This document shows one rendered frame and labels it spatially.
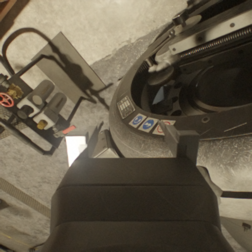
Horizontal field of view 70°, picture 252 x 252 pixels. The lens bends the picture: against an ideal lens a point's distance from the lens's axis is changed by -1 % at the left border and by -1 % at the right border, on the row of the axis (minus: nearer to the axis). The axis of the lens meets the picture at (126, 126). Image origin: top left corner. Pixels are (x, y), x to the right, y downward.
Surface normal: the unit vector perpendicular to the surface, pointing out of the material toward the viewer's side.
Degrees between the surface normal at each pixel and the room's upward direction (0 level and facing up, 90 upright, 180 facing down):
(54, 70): 0
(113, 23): 0
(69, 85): 0
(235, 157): 61
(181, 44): 24
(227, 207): 19
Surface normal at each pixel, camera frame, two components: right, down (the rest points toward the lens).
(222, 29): -0.44, 0.75
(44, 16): -0.12, 0.65
